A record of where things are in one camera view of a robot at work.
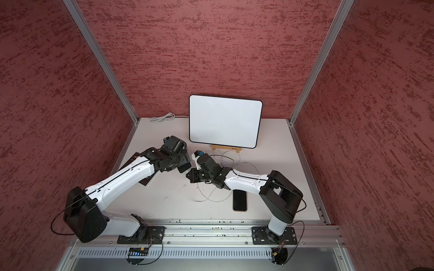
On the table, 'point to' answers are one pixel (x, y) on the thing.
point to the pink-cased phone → (239, 201)
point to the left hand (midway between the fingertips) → (182, 162)
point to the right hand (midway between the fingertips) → (186, 179)
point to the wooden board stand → (214, 147)
